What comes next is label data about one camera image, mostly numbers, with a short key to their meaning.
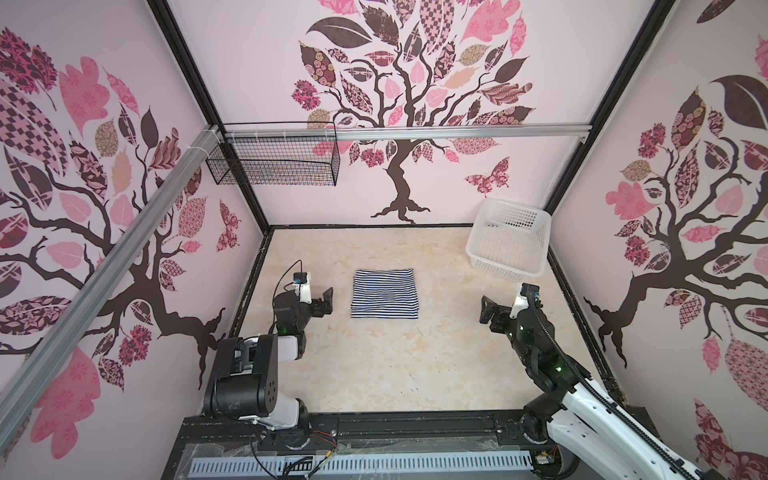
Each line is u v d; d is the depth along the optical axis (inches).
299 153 37.3
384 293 38.4
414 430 29.8
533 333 22.4
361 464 27.4
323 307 33.5
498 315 27.3
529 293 25.9
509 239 45.4
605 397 20.0
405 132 36.5
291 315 27.9
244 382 17.5
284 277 26.7
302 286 31.4
